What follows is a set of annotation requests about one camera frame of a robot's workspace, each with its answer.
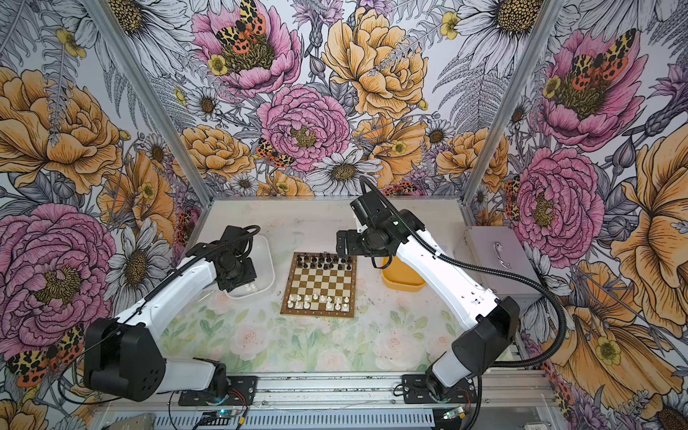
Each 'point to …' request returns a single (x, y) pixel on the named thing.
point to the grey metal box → (498, 248)
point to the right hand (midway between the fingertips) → (354, 256)
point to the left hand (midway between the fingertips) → (244, 287)
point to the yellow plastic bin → (399, 276)
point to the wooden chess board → (321, 284)
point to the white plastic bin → (263, 256)
